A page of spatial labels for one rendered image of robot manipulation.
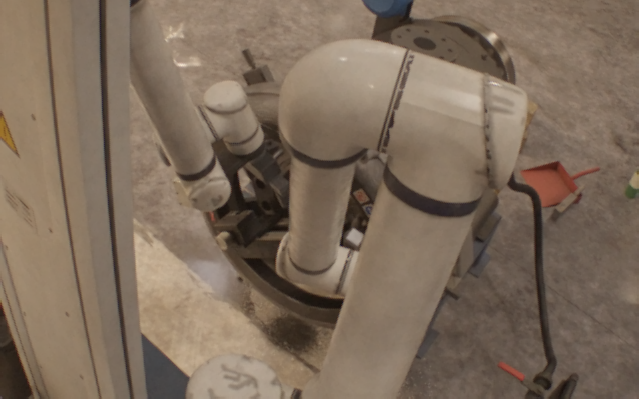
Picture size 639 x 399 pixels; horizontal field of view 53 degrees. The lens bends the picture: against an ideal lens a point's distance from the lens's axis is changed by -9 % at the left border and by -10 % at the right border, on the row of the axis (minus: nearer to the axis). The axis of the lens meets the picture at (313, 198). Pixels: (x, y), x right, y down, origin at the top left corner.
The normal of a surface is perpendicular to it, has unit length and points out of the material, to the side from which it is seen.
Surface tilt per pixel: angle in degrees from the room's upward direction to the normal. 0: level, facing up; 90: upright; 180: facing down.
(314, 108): 85
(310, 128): 101
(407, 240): 80
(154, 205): 0
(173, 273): 0
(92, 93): 90
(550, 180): 0
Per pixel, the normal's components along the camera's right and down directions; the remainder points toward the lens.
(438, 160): -0.26, 0.51
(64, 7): -0.64, 0.46
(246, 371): 0.08, -0.81
